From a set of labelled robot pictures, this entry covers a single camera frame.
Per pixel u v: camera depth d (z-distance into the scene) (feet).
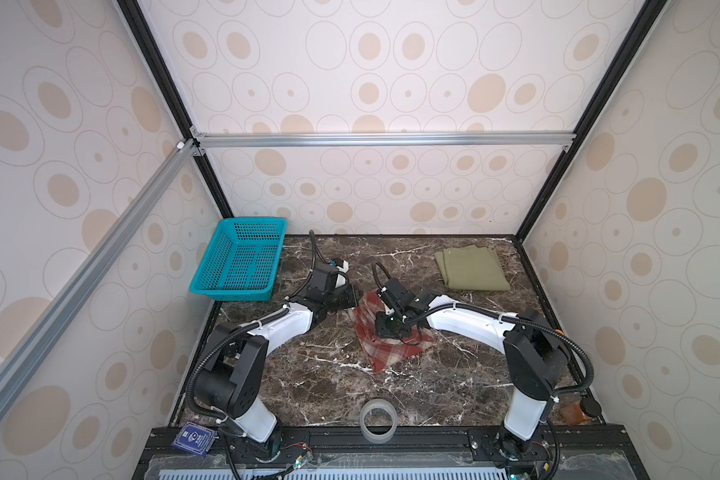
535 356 1.53
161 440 2.49
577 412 2.39
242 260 3.70
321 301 2.33
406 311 2.13
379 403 2.55
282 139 3.07
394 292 2.27
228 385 1.47
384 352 2.86
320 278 2.32
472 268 3.59
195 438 2.40
